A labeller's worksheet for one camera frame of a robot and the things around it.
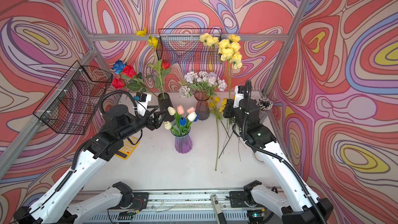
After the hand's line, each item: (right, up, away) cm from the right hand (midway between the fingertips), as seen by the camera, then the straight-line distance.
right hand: (228, 103), depth 71 cm
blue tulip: (-20, -8, -4) cm, 22 cm away
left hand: (-28, -3, -6) cm, 29 cm away
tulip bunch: (-17, -5, -2) cm, 18 cm away
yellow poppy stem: (-38, +20, +14) cm, 45 cm away
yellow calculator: (-39, -15, -15) cm, 44 cm away
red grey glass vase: (-11, -2, +23) cm, 26 cm away
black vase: (-34, +1, +20) cm, 40 cm away
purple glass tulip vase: (-22, -13, +2) cm, 26 cm away
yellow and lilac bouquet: (-12, +13, +14) cm, 23 cm away
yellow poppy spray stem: (-3, -1, +38) cm, 38 cm away
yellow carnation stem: (+3, +1, +33) cm, 34 cm away
